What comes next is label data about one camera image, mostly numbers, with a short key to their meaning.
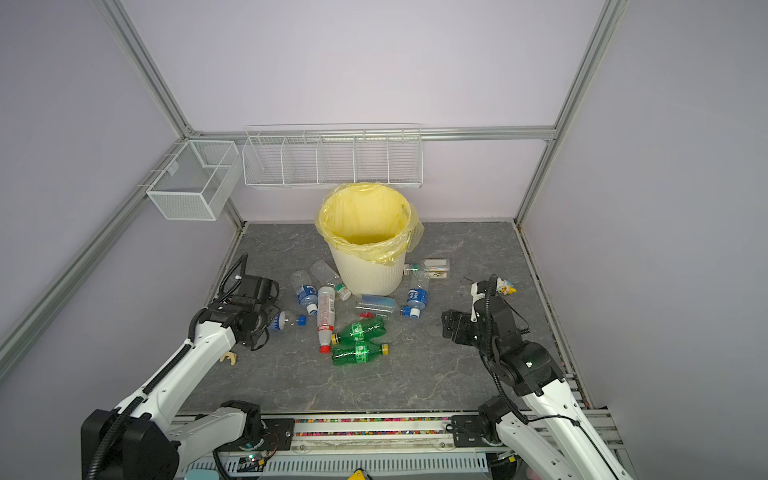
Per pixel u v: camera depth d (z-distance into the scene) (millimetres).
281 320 897
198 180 971
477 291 656
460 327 632
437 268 1021
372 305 959
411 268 1023
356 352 820
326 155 993
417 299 932
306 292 938
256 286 647
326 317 891
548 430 457
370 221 997
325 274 1019
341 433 754
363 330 866
